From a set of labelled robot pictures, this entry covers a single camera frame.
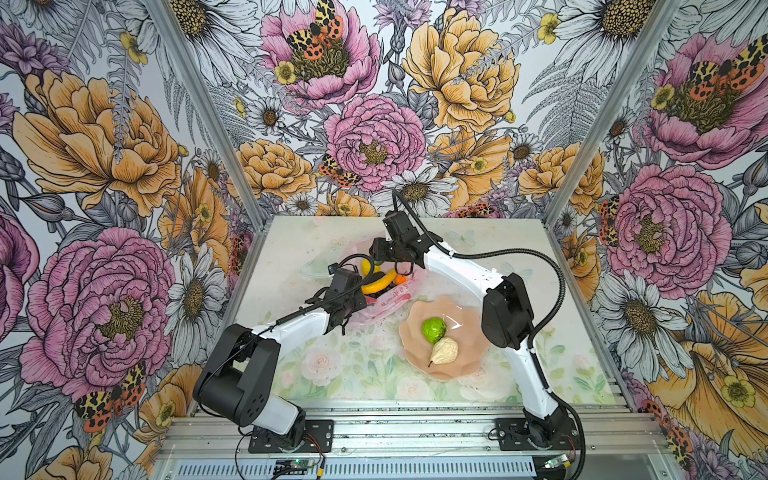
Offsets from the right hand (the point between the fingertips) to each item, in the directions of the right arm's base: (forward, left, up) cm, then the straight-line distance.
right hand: (377, 258), depth 94 cm
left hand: (-11, +7, -8) cm, 15 cm away
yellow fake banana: (-4, 0, -8) cm, 9 cm away
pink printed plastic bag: (-11, -4, -6) cm, 13 cm away
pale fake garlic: (-27, -18, -8) cm, 33 cm away
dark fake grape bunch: (-9, 0, -7) cm, 11 cm away
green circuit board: (-50, +20, -13) cm, 56 cm away
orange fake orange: (-2, -7, -9) cm, 12 cm away
